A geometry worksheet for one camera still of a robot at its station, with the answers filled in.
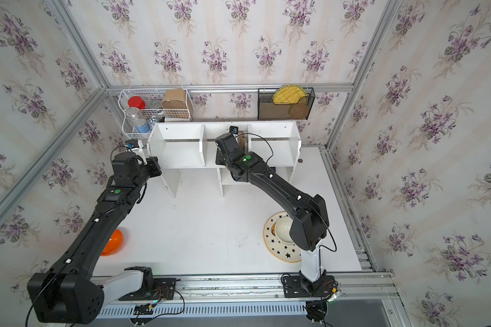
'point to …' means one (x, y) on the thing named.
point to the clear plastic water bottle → (138, 120)
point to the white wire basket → (153, 111)
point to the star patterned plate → (288, 253)
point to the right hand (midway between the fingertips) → (225, 152)
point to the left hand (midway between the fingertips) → (160, 159)
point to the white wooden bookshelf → (192, 145)
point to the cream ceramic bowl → (280, 230)
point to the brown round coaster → (298, 112)
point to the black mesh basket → (268, 110)
